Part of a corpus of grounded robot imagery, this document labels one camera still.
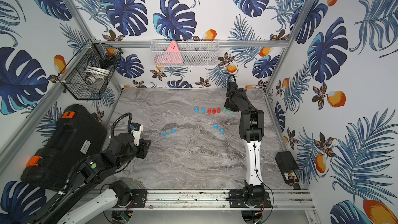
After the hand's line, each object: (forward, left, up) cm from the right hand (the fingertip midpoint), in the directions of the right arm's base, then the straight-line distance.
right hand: (232, 108), depth 108 cm
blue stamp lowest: (-2, +25, 0) cm, 25 cm away
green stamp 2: (-3, +1, -1) cm, 3 cm away
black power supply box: (-41, -24, +3) cm, 47 cm away
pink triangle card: (+11, +38, +34) cm, 52 cm away
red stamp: (-3, +16, 0) cm, 16 cm away
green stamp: (-2, +6, +1) cm, 6 cm away
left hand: (-35, +46, +19) cm, 61 cm away
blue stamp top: (-15, +12, -1) cm, 19 cm away
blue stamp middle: (-19, +8, -1) cm, 20 cm away
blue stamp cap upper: (-18, +39, -2) cm, 43 cm away
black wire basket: (-6, +79, +35) cm, 86 cm away
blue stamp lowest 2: (-3, +20, 0) cm, 20 cm away
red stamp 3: (-2, +9, 0) cm, 10 cm away
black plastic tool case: (-32, +80, +18) cm, 88 cm away
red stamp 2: (-3, +13, 0) cm, 13 cm away
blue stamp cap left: (-20, +44, -2) cm, 49 cm away
